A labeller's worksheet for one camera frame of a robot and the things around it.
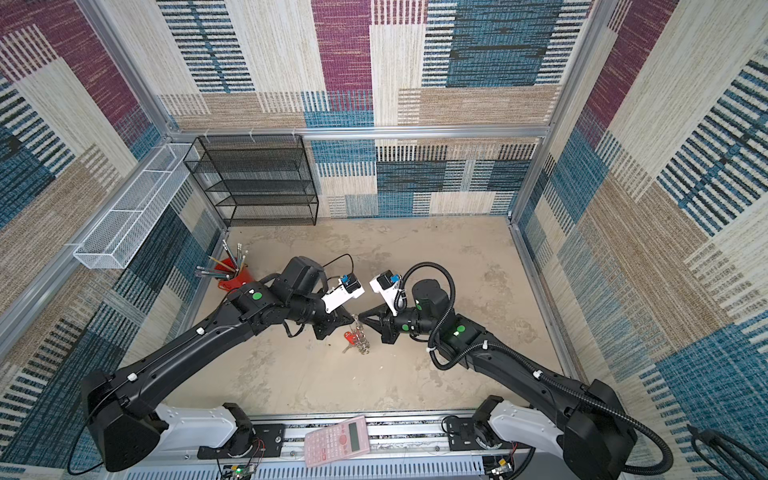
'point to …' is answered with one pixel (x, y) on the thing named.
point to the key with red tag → (350, 339)
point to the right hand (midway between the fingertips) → (366, 321)
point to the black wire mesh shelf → (256, 180)
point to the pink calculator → (337, 442)
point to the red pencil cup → (231, 272)
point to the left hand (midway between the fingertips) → (352, 318)
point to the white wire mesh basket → (117, 238)
